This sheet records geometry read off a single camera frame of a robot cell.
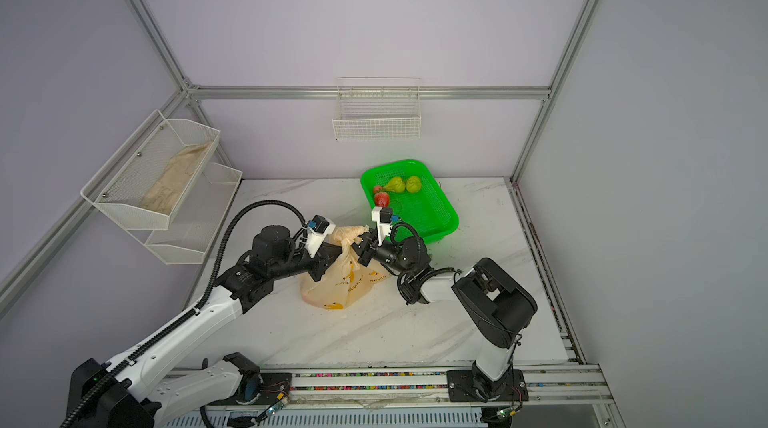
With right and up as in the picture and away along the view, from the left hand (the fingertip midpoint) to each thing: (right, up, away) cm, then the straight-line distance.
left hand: (339, 251), depth 75 cm
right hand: (+1, +4, -2) cm, 5 cm away
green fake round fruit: (+22, +20, +38) cm, 48 cm away
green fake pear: (+15, +20, +36) cm, 44 cm away
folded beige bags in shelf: (-45, +16, +1) cm, 48 cm away
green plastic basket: (+27, +11, +36) cm, 46 cm away
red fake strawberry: (+9, +14, +33) cm, 38 cm away
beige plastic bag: (+1, -7, 0) cm, 8 cm away
